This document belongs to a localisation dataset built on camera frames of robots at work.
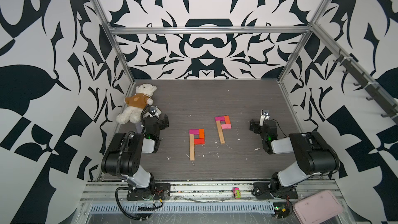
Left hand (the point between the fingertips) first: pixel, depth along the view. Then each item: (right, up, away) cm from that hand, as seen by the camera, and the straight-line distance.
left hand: (154, 113), depth 94 cm
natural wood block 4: (+23, -22, -9) cm, 33 cm away
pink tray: (+80, -40, -24) cm, 92 cm away
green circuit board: (+64, -41, -23) cm, 79 cm away
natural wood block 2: (+40, -14, -3) cm, 43 cm away
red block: (+27, -16, -3) cm, 31 cm away
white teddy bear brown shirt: (-12, +6, +4) cm, 14 cm away
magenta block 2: (+25, -11, 0) cm, 27 cm away
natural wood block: (+39, -10, 0) cm, 41 cm away
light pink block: (+43, -8, +2) cm, 43 cm away
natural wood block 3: (+23, -16, -5) cm, 28 cm away
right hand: (+64, -3, +2) cm, 64 cm away
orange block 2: (+28, -12, 0) cm, 31 cm away
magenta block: (+40, -4, +5) cm, 41 cm away
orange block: (+44, -4, +5) cm, 45 cm away
